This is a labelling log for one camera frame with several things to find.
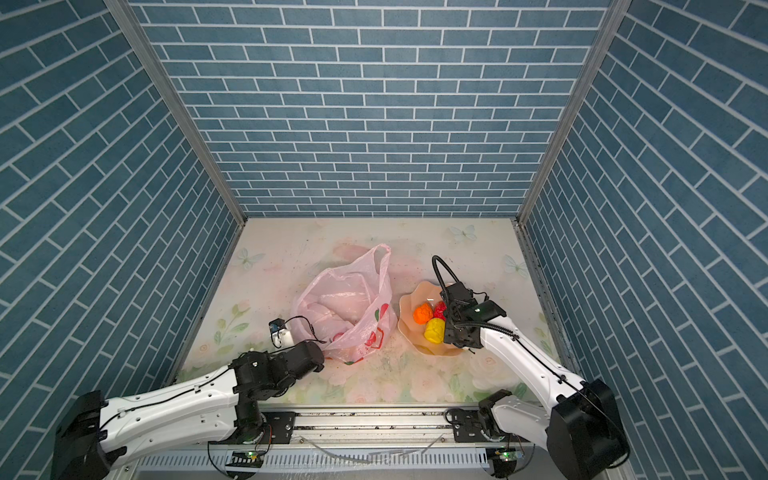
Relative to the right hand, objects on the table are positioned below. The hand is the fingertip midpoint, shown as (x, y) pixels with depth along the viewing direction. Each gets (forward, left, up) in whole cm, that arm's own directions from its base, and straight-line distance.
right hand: (453, 331), depth 83 cm
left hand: (-9, +38, -1) cm, 39 cm away
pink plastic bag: (+8, +32, -6) cm, 33 cm away
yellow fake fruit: (0, +5, -1) cm, 5 cm away
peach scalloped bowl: (0, +11, -4) cm, 12 cm away
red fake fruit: (+7, +4, -1) cm, 8 cm away
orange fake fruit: (+5, +9, 0) cm, 10 cm away
